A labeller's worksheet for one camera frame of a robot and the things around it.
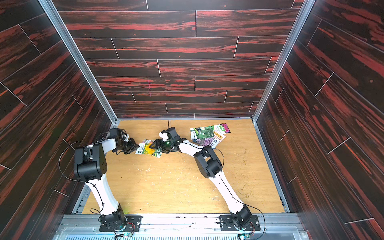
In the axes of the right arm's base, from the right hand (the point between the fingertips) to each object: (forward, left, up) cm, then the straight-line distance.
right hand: (155, 147), depth 101 cm
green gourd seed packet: (+16, -32, -2) cm, 36 cm away
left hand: (+2, +11, -1) cm, 11 cm away
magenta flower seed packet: (+22, -48, -3) cm, 53 cm away
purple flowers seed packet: (+7, -38, -1) cm, 39 cm away
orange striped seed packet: (+11, -44, -2) cm, 45 cm away
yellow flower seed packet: (-1, +8, -1) cm, 8 cm away
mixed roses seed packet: (-4, -3, -1) cm, 5 cm away
